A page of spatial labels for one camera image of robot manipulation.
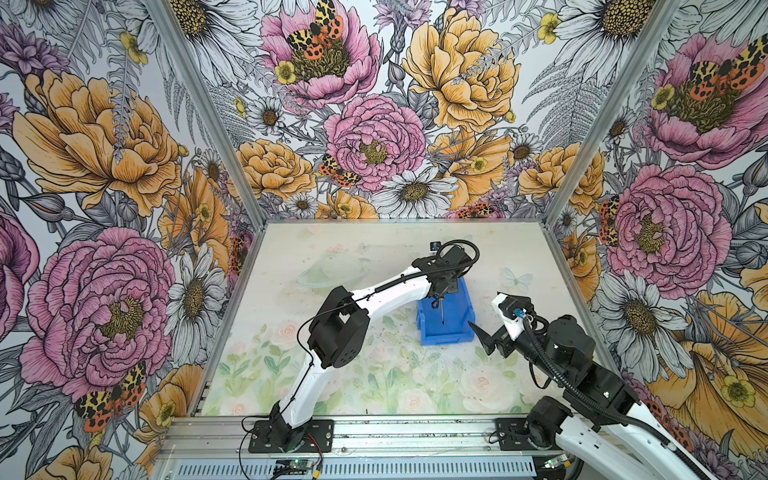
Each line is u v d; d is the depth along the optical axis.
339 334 0.54
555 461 0.72
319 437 0.75
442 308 0.89
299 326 0.51
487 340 0.61
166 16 0.72
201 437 0.76
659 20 0.73
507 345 0.60
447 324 0.90
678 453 0.44
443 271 0.69
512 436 0.74
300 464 0.71
